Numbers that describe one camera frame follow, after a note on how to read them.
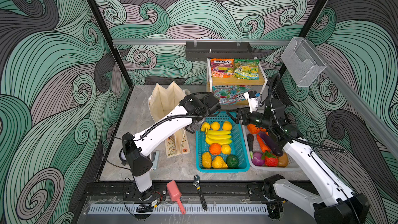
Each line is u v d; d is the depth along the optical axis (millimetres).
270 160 764
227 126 917
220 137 880
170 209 697
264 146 814
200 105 483
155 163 812
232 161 778
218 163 773
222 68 797
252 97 625
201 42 934
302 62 797
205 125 922
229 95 899
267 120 542
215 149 815
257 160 780
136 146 421
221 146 840
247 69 774
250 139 868
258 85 760
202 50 944
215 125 925
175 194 706
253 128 632
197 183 759
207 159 794
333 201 375
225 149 825
